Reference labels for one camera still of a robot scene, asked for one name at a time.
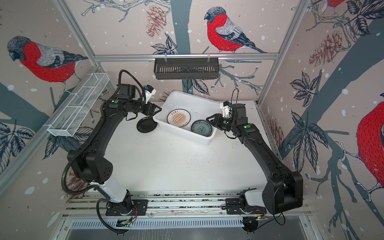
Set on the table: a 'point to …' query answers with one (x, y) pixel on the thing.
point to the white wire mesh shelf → (77, 109)
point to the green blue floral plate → (202, 127)
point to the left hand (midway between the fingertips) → (155, 106)
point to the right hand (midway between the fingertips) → (206, 121)
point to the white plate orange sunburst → (178, 117)
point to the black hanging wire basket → (186, 68)
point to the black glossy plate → (146, 124)
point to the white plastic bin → (199, 108)
